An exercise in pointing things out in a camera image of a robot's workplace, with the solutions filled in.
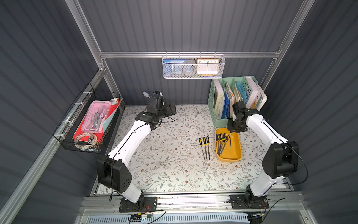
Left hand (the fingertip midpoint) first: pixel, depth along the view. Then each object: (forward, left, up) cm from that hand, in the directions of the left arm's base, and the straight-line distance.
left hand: (167, 106), depth 81 cm
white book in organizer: (+14, -60, -9) cm, 62 cm away
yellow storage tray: (-15, -42, -29) cm, 53 cm away
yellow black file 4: (-4, -43, -26) cm, 51 cm away
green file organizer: (+15, -36, -3) cm, 39 cm away
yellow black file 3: (-10, -22, -28) cm, 37 cm away
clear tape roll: (-27, +35, +3) cm, 44 cm away
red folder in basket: (-20, +33, 0) cm, 38 cm away
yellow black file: (-9, -27, -28) cm, 40 cm away
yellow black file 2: (-9, -24, -28) cm, 38 cm away
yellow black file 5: (-5, -41, -27) cm, 50 cm away
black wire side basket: (-24, +43, +6) cm, 50 cm away
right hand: (-6, -42, -15) cm, 45 cm away
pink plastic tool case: (-6, +37, +3) cm, 38 cm away
